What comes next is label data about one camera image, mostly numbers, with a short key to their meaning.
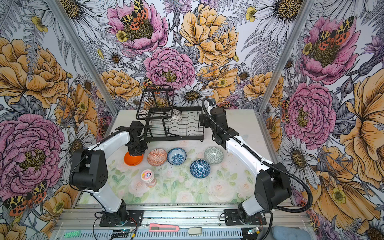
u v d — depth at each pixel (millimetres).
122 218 664
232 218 735
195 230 697
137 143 783
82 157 481
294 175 398
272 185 428
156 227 711
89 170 477
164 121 870
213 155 962
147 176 777
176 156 955
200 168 900
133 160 894
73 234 689
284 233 679
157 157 943
